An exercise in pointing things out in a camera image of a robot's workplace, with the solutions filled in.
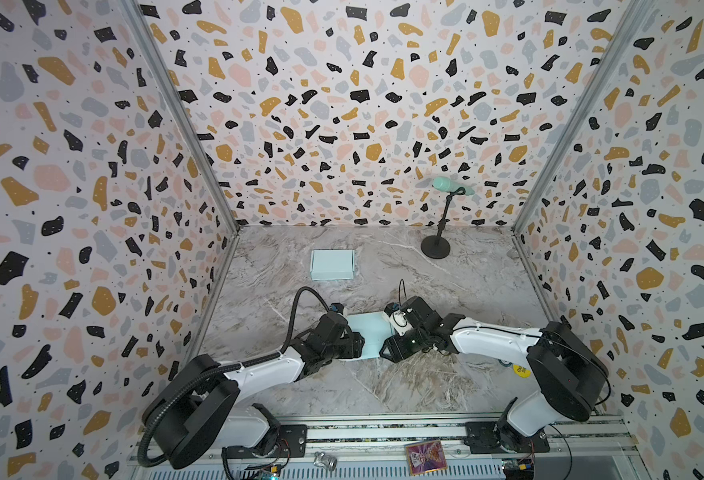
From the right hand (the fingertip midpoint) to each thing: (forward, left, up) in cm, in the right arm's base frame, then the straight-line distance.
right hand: (386, 346), depth 85 cm
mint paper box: (+31, +20, -3) cm, 37 cm away
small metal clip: (-27, +15, -3) cm, 31 cm away
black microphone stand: (+42, -21, -6) cm, 48 cm away
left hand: (+2, +7, 0) cm, 7 cm away
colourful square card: (-26, -9, -3) cm, 28 cm away
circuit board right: (-28, -32, -6) cm, 42 cm away
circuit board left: (-30, +27, -5) cm, 40 cm away
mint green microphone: (+40, -19, +26) cm, 51 cm away
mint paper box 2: (+6, +3, -1) cm, 7 cm away
